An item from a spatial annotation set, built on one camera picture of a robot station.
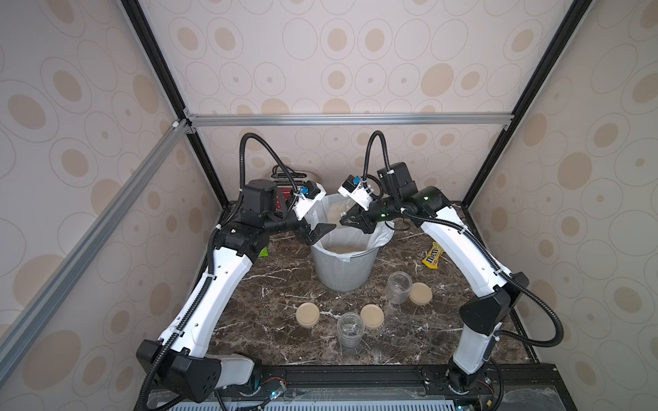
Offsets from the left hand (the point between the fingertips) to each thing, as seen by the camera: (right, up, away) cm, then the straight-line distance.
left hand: (330, 210), depth 66 cm
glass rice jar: (+1, +3, +23) cm, 23 cm away
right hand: (+6, -1, +7) cm, 10 cm away
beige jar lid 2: (+14, -34, +19) cm, 41 cm away
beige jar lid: (-8, -34, +20) cm, 41 cm away
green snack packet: (-27, -15, +37) cm, 48 cm away
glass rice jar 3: (+24, -26, +26) cm, 44 cm away
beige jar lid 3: (+32, -28, +24) cm, 49 cm away
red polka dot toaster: (-20, +14, +41) cm, 48 cm away
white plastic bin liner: (+5, -10, +34) cm, 36 cm away
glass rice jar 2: (+6, -38, +18) cm, 42 cm away
